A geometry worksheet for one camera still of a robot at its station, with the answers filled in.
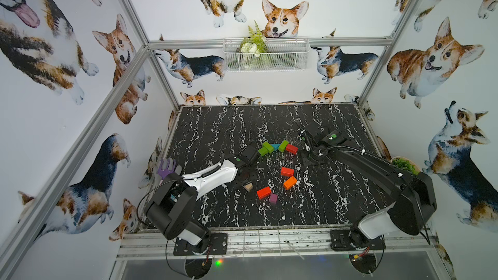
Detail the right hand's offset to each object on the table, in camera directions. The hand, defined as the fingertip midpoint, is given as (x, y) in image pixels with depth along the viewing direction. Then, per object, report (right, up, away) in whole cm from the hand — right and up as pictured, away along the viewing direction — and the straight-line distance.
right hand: (305, 159), depth 81 cm
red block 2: (-17, -16, +4) cm, 24 cm away
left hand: (-22, -9, +6) cm, 24 cm away
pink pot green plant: (+42, -2, 0) cm, 42 cm away
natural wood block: (-24, -13, +4) cm, 28 cm away
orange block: (-5, -12, +6) cm, 14 cm away
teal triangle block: (-11, +3, +19) cm, 22 cm away
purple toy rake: (-65, -8, +11) cm, 67 cm away
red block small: (-3, +2, +18) cm, 19 cm away
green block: (-7, +3, +19) cm, 21 cm away
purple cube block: (-13, -18, +4) cm, 22 cm away
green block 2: (-15, +3, +18) cm, 23 cm away
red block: (-6, -8, +11) cm, 15 cm away
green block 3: (-18, +1, +17) cm, 25 cm away
